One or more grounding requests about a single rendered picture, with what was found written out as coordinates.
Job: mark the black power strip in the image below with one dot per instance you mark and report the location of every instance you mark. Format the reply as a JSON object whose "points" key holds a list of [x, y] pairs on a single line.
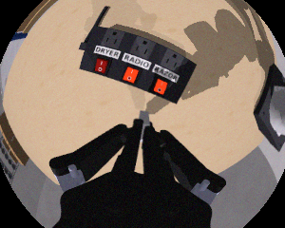
{"points": [[136, 61]]}

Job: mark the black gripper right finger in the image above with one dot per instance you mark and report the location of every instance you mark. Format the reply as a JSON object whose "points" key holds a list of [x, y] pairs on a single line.
{"points": [[186, 168]]}

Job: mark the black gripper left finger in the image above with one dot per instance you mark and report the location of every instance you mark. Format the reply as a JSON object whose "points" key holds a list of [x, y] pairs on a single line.
{"points": [[93, 156]]}

